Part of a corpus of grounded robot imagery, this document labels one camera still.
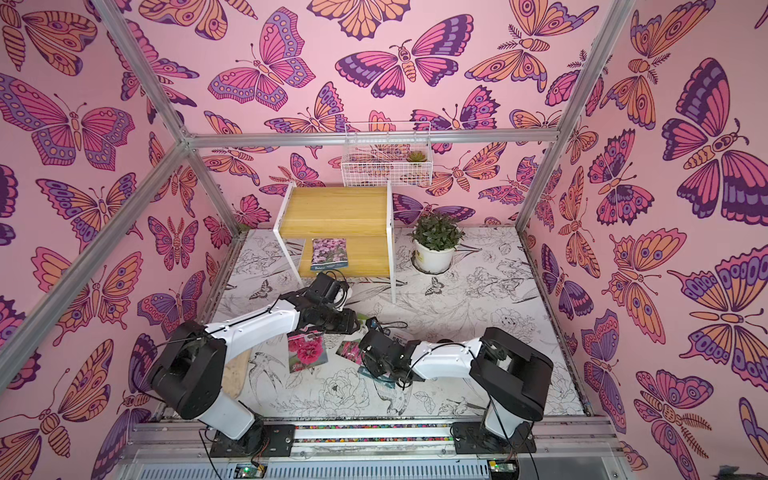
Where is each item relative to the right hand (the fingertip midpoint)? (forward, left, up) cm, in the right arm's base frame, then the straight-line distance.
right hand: (373, 354), depth 88 cm
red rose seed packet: (+2, +20, -1) cm, 21 cm away
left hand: (+7, +5, +5) cm, 10 cm away
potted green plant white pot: (+31, -19, +17) cm, 40 cm away
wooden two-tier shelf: (+21, +6, +31) cm, 38 cm away
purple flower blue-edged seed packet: (+25, +15, +16) cm, 33 cm away
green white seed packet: (+2, +7, 0) cm, 8 cm away
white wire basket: (+52, -3, +33) cm, 62 cm away
